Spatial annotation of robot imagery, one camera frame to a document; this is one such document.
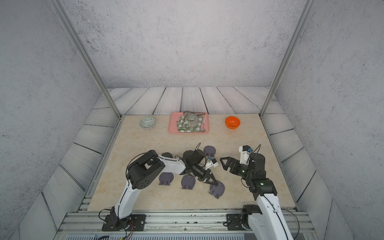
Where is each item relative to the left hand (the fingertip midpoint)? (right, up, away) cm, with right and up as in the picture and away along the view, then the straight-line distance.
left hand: (217, 187), depth 81 cm
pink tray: (-29, +32, +33) cm, 54 cm away
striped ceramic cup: (-15, +36, +27) cm, 47 cm away
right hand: (+5, +15, -4) cm, 16 cm away
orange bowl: (+15, +35, +31) cm, 49 cm away
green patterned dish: (-49, +35, +33) cm, 69 cm away
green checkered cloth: (-22, +31, +30) cm, 48 cm away
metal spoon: (-7, +30, +29) cm, 42 cm away
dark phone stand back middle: (-17, +14, +18) cm, 28 cm away
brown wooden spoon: (-19, +44, +41) cm, 63 cm away
